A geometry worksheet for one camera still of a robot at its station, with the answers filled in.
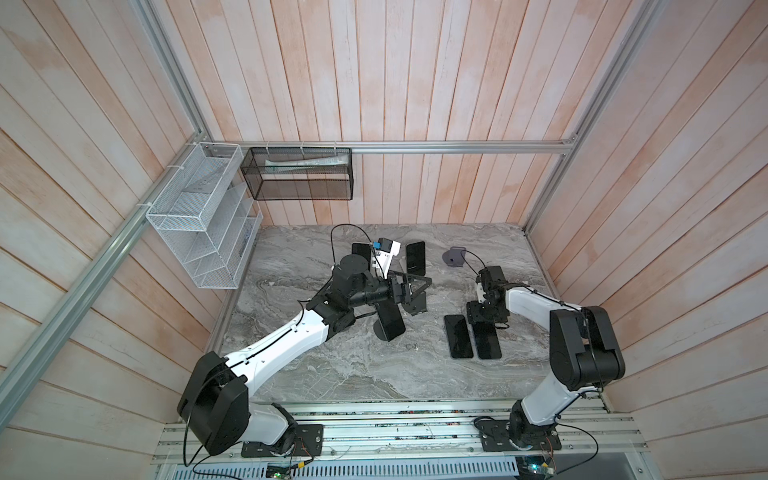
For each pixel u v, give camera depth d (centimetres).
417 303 96
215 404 40
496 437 73
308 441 73
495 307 72
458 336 110
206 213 70
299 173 107
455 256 113
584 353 48
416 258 101
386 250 65
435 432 76
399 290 63
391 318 86
